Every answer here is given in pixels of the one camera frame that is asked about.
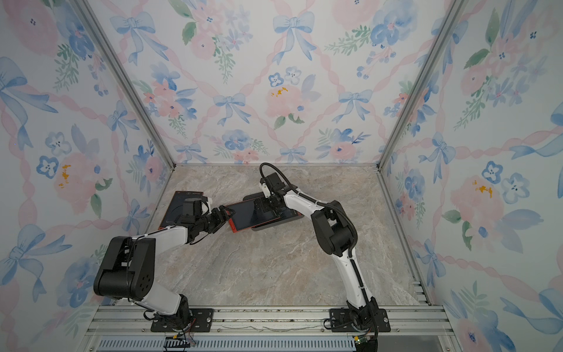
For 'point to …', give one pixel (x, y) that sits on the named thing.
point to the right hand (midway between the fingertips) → (262, 204)
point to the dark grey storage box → (272, 224)
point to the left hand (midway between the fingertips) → (232, 214)
